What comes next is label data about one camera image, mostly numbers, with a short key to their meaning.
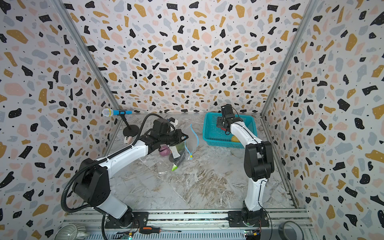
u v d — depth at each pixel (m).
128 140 1.03
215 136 1.10
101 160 0.47
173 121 0.80
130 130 1.08
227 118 0.72
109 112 0.87
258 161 0.52
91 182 0.44
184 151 0.87
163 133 0.69
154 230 0.70
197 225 0.73
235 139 1.01
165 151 1.01
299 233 0.69
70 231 0.70
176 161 0.90
